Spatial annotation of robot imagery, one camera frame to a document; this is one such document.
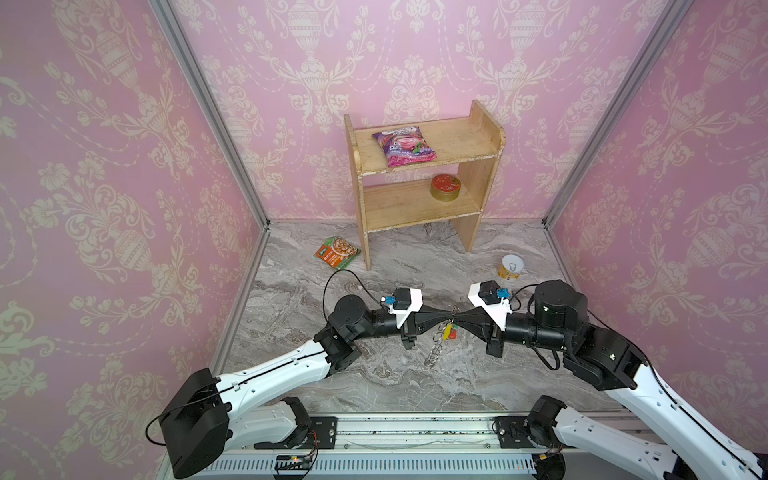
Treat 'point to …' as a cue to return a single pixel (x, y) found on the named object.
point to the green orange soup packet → (336, 251)
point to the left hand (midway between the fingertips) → (449, 320)
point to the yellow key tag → (447, 331)
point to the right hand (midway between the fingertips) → (456, 316)
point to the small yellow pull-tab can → (511, 267)
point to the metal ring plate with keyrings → (437, 340)
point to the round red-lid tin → (445, 188)
